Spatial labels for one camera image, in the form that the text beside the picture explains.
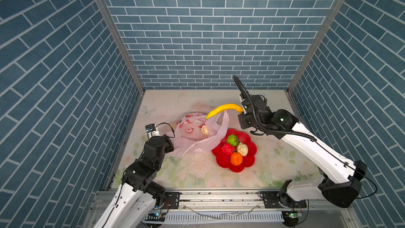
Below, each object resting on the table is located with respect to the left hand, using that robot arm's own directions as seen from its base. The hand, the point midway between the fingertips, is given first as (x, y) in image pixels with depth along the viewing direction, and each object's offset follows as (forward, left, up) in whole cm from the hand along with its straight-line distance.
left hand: (168, 135), depth 75 cm
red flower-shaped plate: (-6, -27, -18) cm, 33 cm away
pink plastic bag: (+13, -11, -20) cm, 26 cm away
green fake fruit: (+4, -33, -13) cm, 36 cm away
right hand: (+6, -34, +9) cm, 36 cm away
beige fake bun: (-2, -38, -13) cm, 40 cm away
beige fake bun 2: (+11, -17, -14) cm, 25 cm away
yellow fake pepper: (+8, -28, +12) cm, 31 cm away
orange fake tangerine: (-7, -34, -14) cm, 37 cm away
